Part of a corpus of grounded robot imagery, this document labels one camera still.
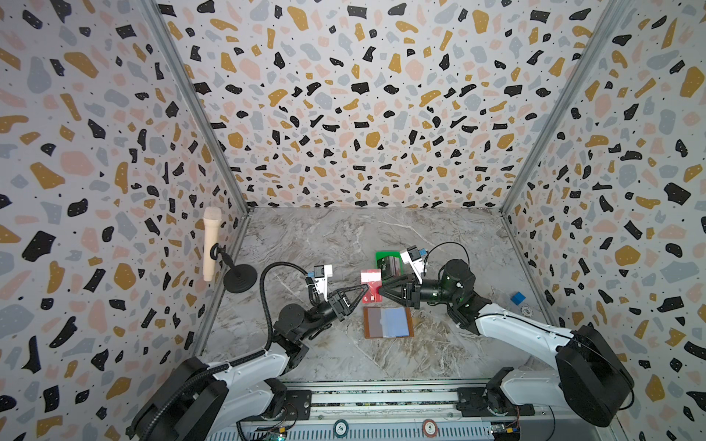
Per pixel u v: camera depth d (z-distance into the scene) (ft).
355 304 2.26
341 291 2.27
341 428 2.30
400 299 2.25
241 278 3.20
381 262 3.37
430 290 2.18
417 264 2.21
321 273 2.21
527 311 3.03
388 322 2.92
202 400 1.35
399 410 2.42
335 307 2.09
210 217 2.50
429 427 2.34
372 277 2.33
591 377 1.39
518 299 3.11
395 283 2.30
